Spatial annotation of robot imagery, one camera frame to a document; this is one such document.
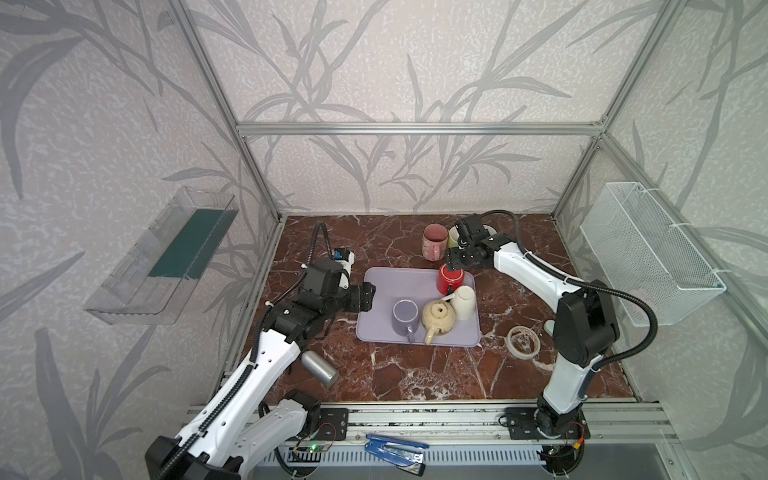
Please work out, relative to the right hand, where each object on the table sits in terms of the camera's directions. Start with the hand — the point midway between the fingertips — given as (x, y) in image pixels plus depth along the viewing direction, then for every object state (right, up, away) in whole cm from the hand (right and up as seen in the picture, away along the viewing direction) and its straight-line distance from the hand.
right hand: (457, 251), depth 93 cm
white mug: (0, -14, -7) cm, 16 cm away
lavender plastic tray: (-12, -11, +5) cm, 17 cm away
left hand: (-26, -7, -18) cm, 33 cm away
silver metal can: (-40, -31, -13) cm, 53 cm away
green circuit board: (-38, -47, -23) cm, 64 cm away
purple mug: (-16, -19, -9) cm, 27 cm away
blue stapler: (-17, -46, -25) cm, 56 cm away
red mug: (-3, -9, -1) cm, 10 cm away
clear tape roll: (+19, -27, -5) cm, 33 cm away
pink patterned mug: (-7, +3, +6) cm, 9 cm away
